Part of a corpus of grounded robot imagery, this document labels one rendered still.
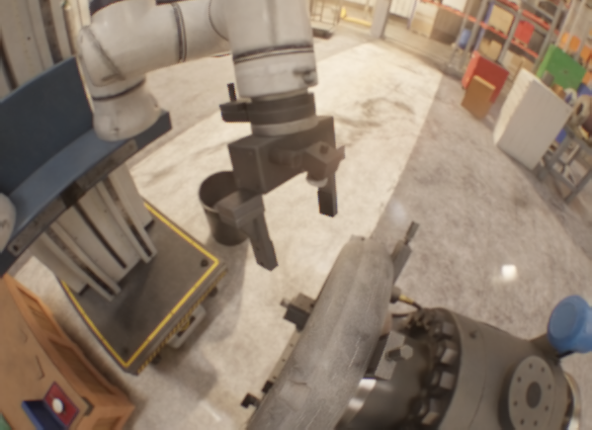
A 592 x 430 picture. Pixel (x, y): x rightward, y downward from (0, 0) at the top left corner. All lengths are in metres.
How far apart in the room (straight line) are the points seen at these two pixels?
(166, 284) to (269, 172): 1.04
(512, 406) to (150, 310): 1.28
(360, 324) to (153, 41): 0.50
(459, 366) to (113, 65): 0.81
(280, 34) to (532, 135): 4.06
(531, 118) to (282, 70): 3.95
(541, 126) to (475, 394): 3.78
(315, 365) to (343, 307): 0.11
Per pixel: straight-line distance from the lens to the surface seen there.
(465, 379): 0.68
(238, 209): 0.25
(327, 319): 0.47
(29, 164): 0.79
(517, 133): 4.15
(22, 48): 0.81
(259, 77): 0.25
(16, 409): 1.46
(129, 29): 0.34
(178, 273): 1.25
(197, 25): 0.35
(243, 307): 1.48
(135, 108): 0.67
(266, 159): 0.25
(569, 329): 0.91
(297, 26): 0.26
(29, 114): 0.75
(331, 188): 0.37
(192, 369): 1.46
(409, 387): 0.73
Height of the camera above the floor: 1.41
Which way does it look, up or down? 50 degrees down
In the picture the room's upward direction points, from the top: 10 degrees clockwise
